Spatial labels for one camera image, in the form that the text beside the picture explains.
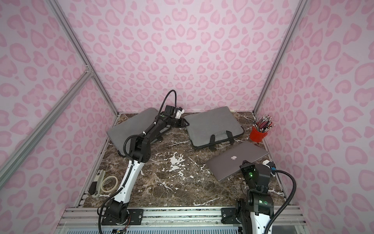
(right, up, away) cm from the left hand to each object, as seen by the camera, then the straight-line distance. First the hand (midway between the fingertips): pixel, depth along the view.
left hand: (189, 123), depth 107 cm
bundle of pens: (+48, -1, -14) cm, 50 cm away
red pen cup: (+46, -9, -8) cm, 48 cm away
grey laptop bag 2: (+14, -4, +3) cm, 15 cm away
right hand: (+28, -19, -32) cm, 47 cm away
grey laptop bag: (-41, -1, +3) cm, 41 cm away
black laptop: (+26, -27, -12) cm, 39 cm away
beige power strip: (-50, -36, -24) cm, 66 cm away
